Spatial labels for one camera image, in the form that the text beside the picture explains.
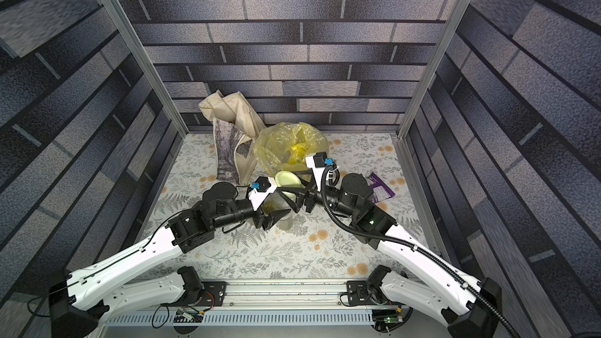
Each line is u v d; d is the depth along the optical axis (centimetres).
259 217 57
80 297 39
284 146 88
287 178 62
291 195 57
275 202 57
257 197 57
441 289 42
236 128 85
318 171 54
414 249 45
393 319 70
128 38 83
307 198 54
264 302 73
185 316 71
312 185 55
